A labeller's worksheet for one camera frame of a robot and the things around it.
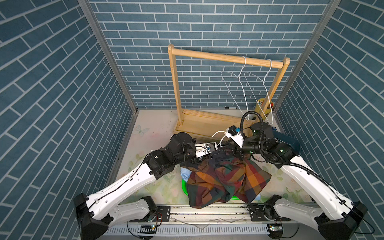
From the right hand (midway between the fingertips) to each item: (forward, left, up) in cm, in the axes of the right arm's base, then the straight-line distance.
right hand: (225, 146), depth 69 cm
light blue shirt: (-8, +19, -17) cm, 27 cm away
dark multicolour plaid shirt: (-12, +3, -10) cm, 16 cm away
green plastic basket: (-13, +19, -18) cm, 29 cm away
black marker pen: (+56, -10, -27) cm, 63 cm away
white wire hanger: (+53, -8, -1) cm, 54 cm away
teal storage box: (+25, -47, -25) cm, 59 cm away
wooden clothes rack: (+34, +13, -26) cm, 45 cm away
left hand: (-2, +7, +1) cm, 7 cm away
